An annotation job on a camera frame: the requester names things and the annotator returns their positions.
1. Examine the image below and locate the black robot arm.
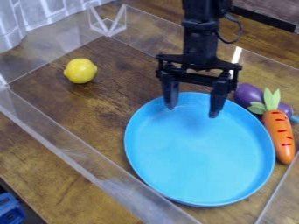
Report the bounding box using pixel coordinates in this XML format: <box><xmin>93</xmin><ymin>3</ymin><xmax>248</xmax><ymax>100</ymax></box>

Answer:
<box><xmin>156</xmin><ymin>0</ymin><xmax>243</xmax><ymax>118</ymax></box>

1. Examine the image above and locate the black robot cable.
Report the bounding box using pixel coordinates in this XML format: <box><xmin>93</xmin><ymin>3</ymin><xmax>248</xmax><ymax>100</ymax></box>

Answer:
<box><xmin>214</xmin><ymin>12</ymin><xmax>244</xmax><ymax>45</ymax></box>

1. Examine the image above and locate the blue plastic object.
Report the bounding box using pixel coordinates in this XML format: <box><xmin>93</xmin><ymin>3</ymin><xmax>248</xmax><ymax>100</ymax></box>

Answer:
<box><xmin>0</xmin><ymin>192</ymin><xmax>25</xmax><ymax>224</ymax></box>

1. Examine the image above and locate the purple toy eggplant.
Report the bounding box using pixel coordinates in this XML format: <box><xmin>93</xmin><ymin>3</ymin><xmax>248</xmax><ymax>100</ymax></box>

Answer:
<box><xmin>233</xmin><ymin>83</ymin><xmax>299</xmax><ymax>124</ymax></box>

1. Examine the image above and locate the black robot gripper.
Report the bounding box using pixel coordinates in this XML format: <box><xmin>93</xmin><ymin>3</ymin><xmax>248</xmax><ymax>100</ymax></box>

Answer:
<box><xmin>156</xmin><ymin>19</ymin><xmax>241</xmax><ymax>118</ymax></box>

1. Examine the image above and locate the clear acrylic enclosure wall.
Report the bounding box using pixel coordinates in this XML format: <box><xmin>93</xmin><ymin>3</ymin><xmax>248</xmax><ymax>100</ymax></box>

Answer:
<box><xmin>0</xmin><ymin>0</ymin><xmax>299</xmax><ymax>224</ymax></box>

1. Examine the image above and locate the white patterned curtain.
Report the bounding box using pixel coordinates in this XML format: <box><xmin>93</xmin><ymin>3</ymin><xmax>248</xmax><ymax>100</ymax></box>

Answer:
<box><xmin>0</xmin><ymin>0</ymin><xmax>112</xmax><ymax>53</ymax></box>

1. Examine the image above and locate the yellow toy lemon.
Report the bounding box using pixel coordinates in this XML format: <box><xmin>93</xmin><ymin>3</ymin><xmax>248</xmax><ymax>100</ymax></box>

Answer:
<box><xmin>62</xmin><ymin>58</ymin><xmax>97</xmax><ymax>84</ymax></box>

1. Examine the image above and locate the blue round plastic tray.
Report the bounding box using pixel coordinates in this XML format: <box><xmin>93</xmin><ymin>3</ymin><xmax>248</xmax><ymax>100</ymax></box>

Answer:
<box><xmin>124</xmin><ymin>93</ymin><xmax>276</xmax><ymax>207</ymax></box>

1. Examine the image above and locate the orange toy carrot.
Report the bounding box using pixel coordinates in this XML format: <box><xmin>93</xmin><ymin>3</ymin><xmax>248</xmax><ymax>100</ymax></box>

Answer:
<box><xmin>247</xmin><ymin>88</ymin><xmax>295</xmax><ymax>165</ymax></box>

